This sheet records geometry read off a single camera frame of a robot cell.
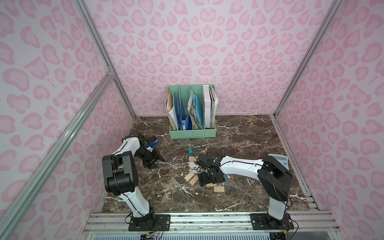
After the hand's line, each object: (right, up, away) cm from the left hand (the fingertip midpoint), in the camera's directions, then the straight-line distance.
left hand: (161, 161), depth 89 cm
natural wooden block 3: (+29, -10, -11) cm, 32 cm away
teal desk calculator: (+74, 0, +4) cm, 74 cm away
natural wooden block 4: (+34, -15, -5) cm, 37 cm away
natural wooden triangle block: (+25, +4, +10) cm, 27 cm away
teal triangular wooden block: (+17, +4, +9) cm, 20 cm away
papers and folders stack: (+26, +31, +14) cm, 43 cm away
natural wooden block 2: (+20, -10, -3) cm, 22 cm away
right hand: (+27, -12, -3) cm, 30 cm away
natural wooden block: (+17, -9, -1) cm, 19 cm away
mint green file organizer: (+12, +45, +15) cm, 49 cm away
